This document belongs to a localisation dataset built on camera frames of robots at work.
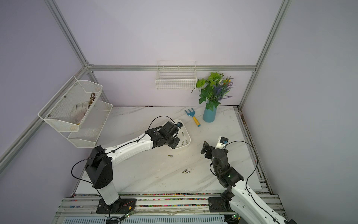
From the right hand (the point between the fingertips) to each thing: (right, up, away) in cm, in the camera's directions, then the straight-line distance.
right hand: (211, 145), depth 81 cm
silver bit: (-15, 0, +18) cm, 23 cm away
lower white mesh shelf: (-80, +10, +11) cm, 81 cm away
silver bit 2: (-15, -16, +5) cm, 23 cm away
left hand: (-23, +2, +5) cm, 23 cm away
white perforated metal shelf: (-81, +21, -5) cm, 84 cm away
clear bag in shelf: (-77, +21, -3) cm, 80 cm away
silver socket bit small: (-26, -9, +12) cm, 29 cm away
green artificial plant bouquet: (+2, +35, +5) cm, 35 cm away
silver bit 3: (-14, -17, +4) cm, 23 cm away
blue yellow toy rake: (-9, +21, +34) cm, 40 cm away
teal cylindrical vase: (+4, +19, +29) cm, 35 cm away
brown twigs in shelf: (-71, +28, 0) cm, 77 cm away
